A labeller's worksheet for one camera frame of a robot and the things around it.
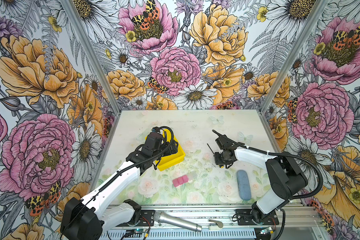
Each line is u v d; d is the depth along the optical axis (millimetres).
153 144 606
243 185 819
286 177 465
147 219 731
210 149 994
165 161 897
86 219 381
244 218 739
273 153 506
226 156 714
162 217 718
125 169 499
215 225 707
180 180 857
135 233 726
